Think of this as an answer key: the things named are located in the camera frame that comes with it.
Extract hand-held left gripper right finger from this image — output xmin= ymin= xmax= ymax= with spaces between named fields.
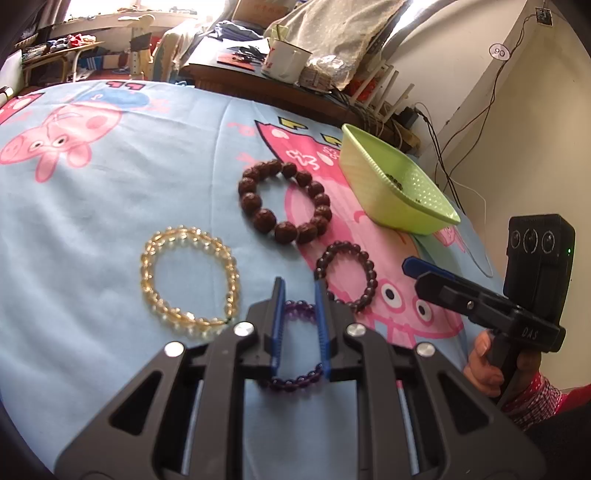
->
xmin=315 ymin=278 xmax=548 ymax=480

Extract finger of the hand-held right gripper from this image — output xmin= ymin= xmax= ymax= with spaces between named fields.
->
xmin=414 ymin=271 xmax=514 ymax=333
xmin=402 ymin=257 xmax=462 ymax=284

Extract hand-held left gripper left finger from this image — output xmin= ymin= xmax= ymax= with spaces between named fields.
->
xmin=53 ymin=277 xmax=287 ymax=480

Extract dark maroon bead bracelet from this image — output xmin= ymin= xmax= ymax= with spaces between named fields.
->
xmin=314 ymin=241 xmax=378 ymax=313

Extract purple bead bracelet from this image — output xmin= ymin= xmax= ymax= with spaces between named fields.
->
xmin=261 ymin=299 xmax=326 ymax=393

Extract pile of mixed bead jewelry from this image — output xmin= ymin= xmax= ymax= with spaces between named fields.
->
xmin=387 ymin=172 xmax=422 ymax=205

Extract green plastic basket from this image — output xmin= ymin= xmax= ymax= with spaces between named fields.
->
xmin=339 ymin=123 xmax=461 ymax=236

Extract brown wooden bead bracelet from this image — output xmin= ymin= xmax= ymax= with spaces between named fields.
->
xmin=238 ymin=158 xmax=333 ymax=246

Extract yellow crystal bead bracelet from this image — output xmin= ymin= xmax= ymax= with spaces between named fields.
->
xmin=140 ymin=225 xmax=241 ymax=334

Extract person's right forearm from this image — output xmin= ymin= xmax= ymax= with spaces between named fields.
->
xmin=499 ymin=371 xmax=591 ymax=432

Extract person's right hand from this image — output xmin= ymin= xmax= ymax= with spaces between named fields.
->
xmin=464 ymin=330 xmax=542 ymax=398

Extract white router with antennas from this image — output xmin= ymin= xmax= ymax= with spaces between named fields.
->
xmin=348 ymin=65 xmax=416 ymax=121

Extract clear plastic bag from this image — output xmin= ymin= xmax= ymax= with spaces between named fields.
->
xmin=300 ymin=54 xmax=356 ymax=90

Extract dark wooden desk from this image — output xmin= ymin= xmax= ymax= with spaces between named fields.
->
xmin=180 ymin=34 xmax=416 ymax=148

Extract white enamel mug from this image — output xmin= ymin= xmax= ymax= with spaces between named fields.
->
xmin=261 ymin=37 xmax=317 ymax=85

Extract grey draped cloth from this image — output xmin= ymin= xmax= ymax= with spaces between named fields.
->
xmin=265 ymin=0 xmax=409 ymax=90

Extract red booklet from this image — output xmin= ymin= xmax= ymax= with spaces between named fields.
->
xmin=217 ymin=54 xmax=257 ymax=71

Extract cream draped cloth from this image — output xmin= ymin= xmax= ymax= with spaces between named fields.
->
xmin=152 ymin=23 xmax=204 ymax=84

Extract blue cloth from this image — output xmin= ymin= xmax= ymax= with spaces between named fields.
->
xmin=212 ymin=21 xmax=269 ymax=44

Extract wooden toy stand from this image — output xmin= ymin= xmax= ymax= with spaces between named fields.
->
xmin=117 ymin=14 xmax=158 ymax=79

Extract low wooden table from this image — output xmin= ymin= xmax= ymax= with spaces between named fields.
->
xmin=14 ymin=39 xmax=107 ymax=84

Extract black wall cable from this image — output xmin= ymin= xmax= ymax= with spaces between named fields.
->
xmin=416 ymin=14 xmax=546 ymax=217

